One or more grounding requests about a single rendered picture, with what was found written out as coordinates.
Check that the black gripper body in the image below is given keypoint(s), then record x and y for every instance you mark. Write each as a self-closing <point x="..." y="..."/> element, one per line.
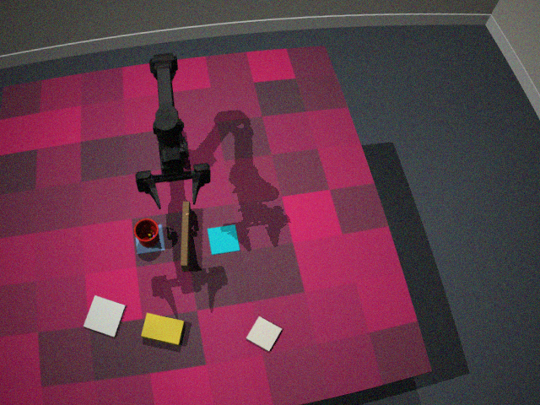
<point x="172" y="172"/>

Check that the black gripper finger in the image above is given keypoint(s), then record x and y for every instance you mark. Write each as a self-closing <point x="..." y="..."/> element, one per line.
<point x="197" y="181"/>
<point x="150" y="188"/>

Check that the yellow rectangular block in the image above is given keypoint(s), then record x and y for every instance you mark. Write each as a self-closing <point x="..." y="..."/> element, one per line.
<point x="163" y="329"/>

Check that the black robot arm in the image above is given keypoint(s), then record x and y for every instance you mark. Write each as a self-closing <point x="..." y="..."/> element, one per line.
<point x="167" y="125"/>

